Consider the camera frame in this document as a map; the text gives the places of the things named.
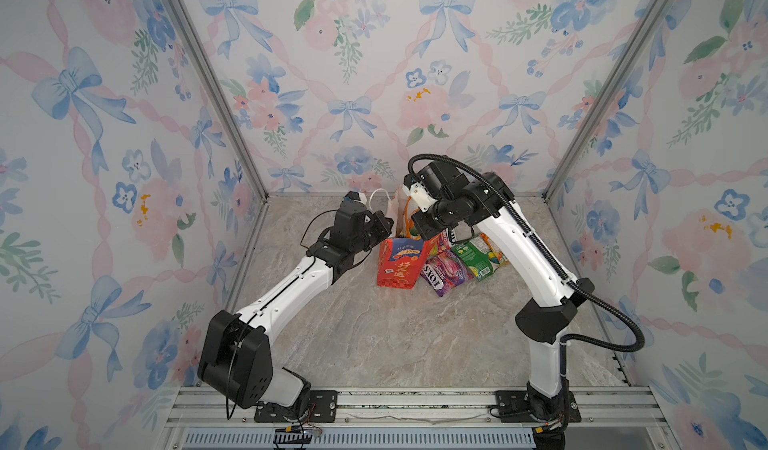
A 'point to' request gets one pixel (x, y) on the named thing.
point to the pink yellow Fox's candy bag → (440, 244)
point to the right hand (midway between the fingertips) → (418, 221)
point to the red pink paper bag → (401, 258)
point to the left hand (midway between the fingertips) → (398, 216)
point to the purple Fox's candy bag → (445, 271)
